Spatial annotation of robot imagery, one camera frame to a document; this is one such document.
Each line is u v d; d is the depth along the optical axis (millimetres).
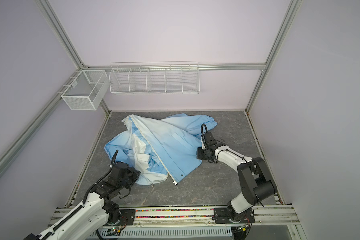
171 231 708
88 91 977
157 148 883
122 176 650
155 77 968
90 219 569
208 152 666
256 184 445
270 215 755
